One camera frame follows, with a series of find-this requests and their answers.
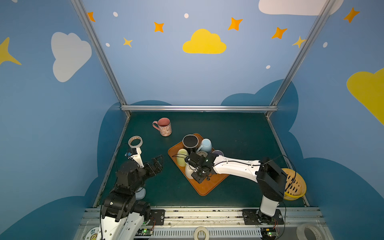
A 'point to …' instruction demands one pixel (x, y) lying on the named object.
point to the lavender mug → (219, 152)
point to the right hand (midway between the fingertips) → (198, 174)
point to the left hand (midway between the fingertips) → (158, 159)
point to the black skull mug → (190, 142)
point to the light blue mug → (206, 146)
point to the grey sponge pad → (140, 193)
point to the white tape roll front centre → (197, 229)
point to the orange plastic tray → (208, 184)
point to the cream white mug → (189, 170)
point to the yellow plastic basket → (295, 186)
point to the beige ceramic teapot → (201, 153)
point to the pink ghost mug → (164, 125)
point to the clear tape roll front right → (309, 231)
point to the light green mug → (181, 154)
